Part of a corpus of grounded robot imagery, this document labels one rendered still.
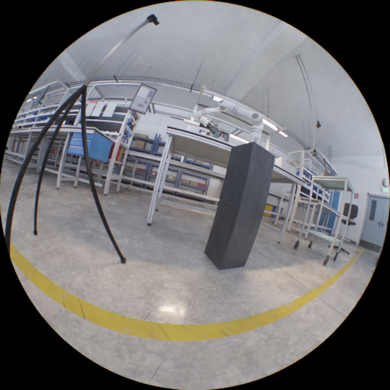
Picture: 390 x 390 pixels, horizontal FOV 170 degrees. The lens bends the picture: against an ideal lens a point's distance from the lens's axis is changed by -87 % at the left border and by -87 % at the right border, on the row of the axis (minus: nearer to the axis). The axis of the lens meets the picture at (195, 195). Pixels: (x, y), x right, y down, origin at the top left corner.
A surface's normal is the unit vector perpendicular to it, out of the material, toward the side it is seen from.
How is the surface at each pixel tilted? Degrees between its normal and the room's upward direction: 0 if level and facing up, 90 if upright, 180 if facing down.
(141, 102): 101
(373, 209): 90
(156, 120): 90
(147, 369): 0
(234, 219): 90
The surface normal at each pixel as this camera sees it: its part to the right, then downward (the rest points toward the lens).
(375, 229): -0.95, -0.23
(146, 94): 0.50, 0.36
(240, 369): 0.24, -0.97
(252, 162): 0.35, 0.14
